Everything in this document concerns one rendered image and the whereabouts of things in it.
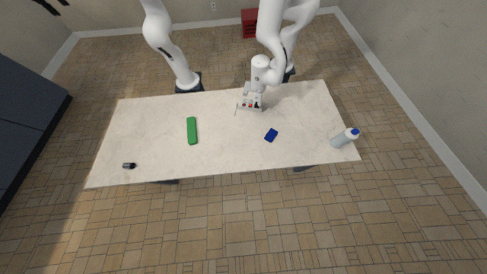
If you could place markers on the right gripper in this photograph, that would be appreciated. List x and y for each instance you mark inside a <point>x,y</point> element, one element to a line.
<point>50,8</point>

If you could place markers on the white bottle with blue cap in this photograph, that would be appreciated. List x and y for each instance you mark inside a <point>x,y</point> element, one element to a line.
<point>344,137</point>

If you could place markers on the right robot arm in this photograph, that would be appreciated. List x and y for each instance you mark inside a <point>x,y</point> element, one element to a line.
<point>157,29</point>

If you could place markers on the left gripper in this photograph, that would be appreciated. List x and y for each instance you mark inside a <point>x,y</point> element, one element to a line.
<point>257,99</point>

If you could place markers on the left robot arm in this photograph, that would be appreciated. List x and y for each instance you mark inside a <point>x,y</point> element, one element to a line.
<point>271,13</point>

